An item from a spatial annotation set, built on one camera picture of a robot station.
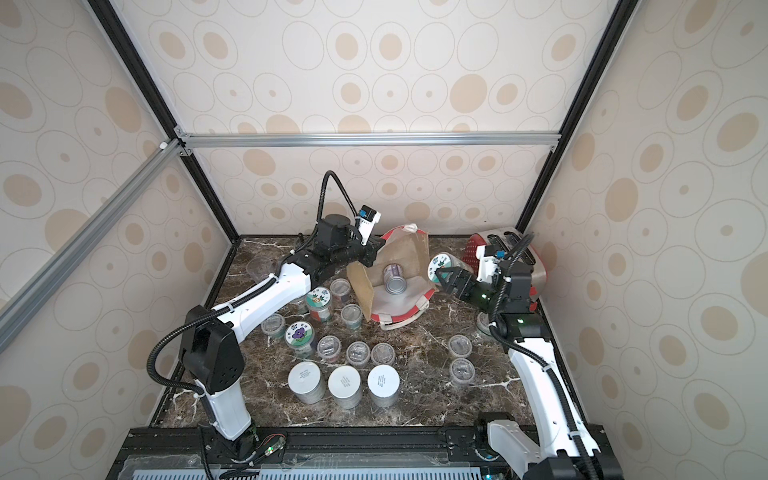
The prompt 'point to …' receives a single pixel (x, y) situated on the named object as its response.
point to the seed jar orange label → (358, 354)
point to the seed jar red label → (460, 346)
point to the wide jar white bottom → (344, 387)
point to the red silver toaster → (513, 245)
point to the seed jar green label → (352, 315)
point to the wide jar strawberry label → (442, 260)
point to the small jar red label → (328, 348)
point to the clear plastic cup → (261, 267)
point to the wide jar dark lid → (383, 383)
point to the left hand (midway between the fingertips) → (391, 237)
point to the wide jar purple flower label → (300, 336)
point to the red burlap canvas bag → (405, 246)
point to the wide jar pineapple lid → (318, 301)
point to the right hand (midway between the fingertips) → (459, 275)
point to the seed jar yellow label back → (482, 322)
